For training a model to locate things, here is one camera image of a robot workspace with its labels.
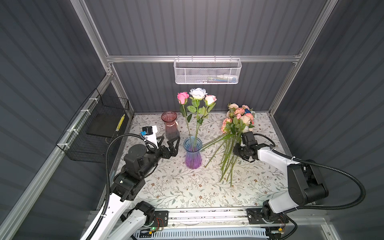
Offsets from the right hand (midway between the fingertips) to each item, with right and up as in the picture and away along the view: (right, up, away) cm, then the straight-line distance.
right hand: (236, 151), depth 93 cm
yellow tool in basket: (-65, +17, -15) cm, 69 cm away
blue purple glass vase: (-27, +5, -9) cm, 29 cm away
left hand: (-36, +11, -29) cm, 47 cm away
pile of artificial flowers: (+5, +21, +9) cm, 23 cm away
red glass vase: (-40, +15, +1) cm, 43 cm away
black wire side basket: (-75, +20, -15) cm, 79 cm away
